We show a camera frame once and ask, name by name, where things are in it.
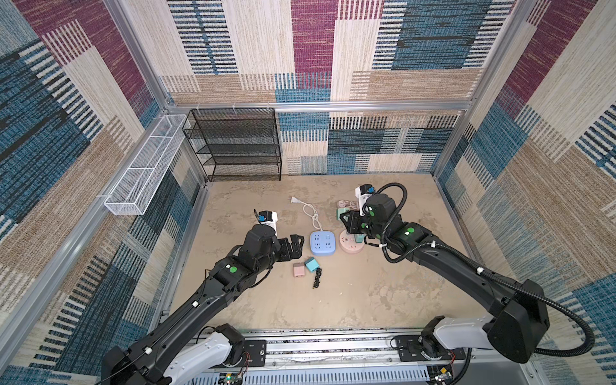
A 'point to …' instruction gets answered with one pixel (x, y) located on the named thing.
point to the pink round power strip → (349, 244)
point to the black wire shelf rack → (236, 143)
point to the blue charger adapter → (311, 264)
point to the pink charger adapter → (299, 269)
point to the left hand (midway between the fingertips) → (294, 237)
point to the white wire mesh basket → (136, 188)
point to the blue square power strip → (322, 243)
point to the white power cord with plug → (310, 211)
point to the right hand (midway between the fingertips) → (344, 220)
